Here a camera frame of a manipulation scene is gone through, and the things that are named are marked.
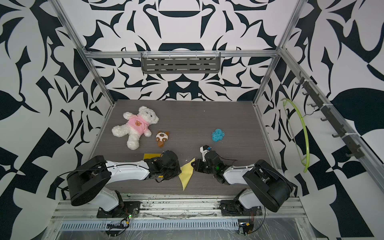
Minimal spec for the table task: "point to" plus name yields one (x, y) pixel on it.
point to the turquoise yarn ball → (217, 135)
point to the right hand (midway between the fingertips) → (191, 162)
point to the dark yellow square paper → (150, 155)
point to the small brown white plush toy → (161, 137)
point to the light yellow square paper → (186, 172)
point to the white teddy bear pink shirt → (137, 124)
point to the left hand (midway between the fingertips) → (184, 169)
